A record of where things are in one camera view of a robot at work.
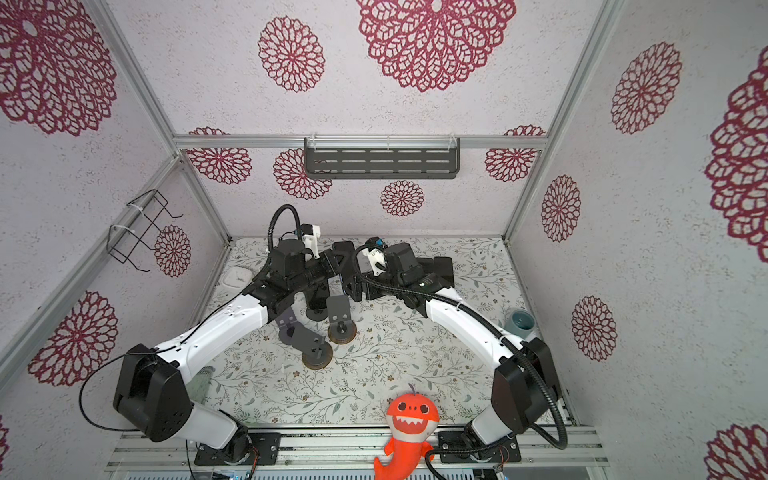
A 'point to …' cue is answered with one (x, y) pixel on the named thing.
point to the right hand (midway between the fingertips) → (355, 278)
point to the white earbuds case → (237, 277)
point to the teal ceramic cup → (520, 322)
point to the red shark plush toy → (411, 420)
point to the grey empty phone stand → (291, 332)
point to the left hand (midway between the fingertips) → (350, 255)
